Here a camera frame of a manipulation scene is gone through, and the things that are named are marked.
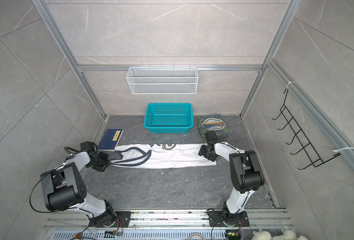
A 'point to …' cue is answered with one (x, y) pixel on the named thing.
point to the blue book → (110, 140)
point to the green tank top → (212, 122)
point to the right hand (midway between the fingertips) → (205, 154)
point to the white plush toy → (265, 235)
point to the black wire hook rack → (315, 159)
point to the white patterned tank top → (159, 155)
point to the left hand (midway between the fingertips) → (112, 158)
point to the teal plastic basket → (168, 117)
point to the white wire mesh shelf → (162, 80)
